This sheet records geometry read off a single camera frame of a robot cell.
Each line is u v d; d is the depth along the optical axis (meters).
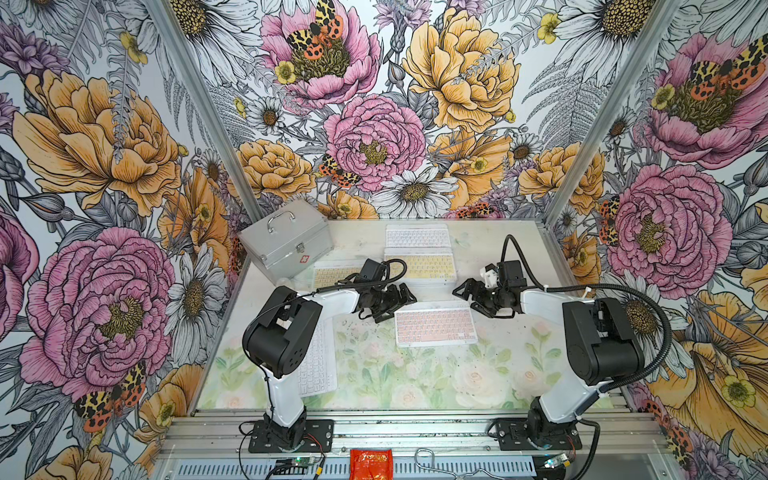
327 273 1.05
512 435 0.74
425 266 1.05
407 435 0.76
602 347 0.48
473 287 0.88
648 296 0.79
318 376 0.83
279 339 0.50
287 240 0.96
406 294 0.87
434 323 0.94
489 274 0.92
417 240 1.15
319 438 0.74
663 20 0.72
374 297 0.81
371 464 0.70
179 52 0.77
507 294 0.76
